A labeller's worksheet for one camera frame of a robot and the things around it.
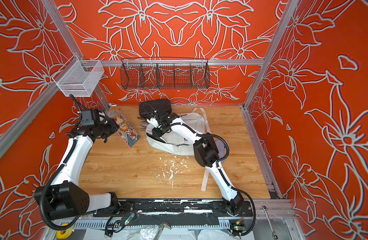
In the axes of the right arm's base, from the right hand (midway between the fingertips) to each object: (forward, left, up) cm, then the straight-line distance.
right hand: (153, 132), depth 93 cm
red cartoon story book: (-3, +15, +7) cm, 16 cm away
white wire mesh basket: (+26, +46, +24) cm, 58 cm away
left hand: (-4, +17, +14) cm, 22 cm away
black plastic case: (+25, +8, -4) cm, 26 cm away
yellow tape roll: (-50, +35, -8) cm, 62 cm away
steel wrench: (-52, -60, -9) cm, 80 cm away
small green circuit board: (-49, -45, -10) cm, 68 cm away
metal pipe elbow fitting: (+11, +8, -5) cm, 15 cm away
